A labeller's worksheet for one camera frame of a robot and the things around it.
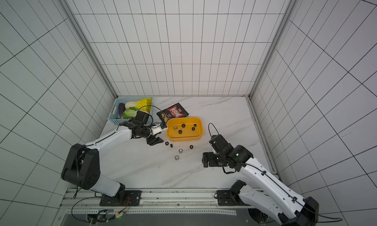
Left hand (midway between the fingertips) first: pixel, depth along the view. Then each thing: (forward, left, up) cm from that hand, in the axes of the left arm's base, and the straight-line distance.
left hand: (158, 137), depth 88 cm
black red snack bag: (+26, -8, -7) cm, 28 cm away
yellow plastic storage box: (+11, -16, -7) cm, 21 cm away
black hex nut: (+13, -15, -6) cm, 21 cm away
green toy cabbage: (+18, +22, +1) cm, 28 cm away
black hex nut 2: (+11, -22, -7) cm, 25 cm away
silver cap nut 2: (-5, -14, -7) cm, 17 cm away
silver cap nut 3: (-10, -12, -7) cm, 17 cm away
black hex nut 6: (-3, -20, -6) cm, 22 cm away
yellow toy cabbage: (+25, +13, +2) cm, 28 cm away
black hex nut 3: (+13, -23, -6) cm, 27 cm away
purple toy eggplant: (+25, +32, -3) cm, 40 cm away
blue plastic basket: (+19, +35, -4) cm, 40 cm away
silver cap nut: (+10, -9, -5) cm, 15 cm away
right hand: (-15, -28, +4) cm, 32 cm away
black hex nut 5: (-2, -8, -7) cm, 11 cm away
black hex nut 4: (-1, -5, -7) cm, 8 cm away
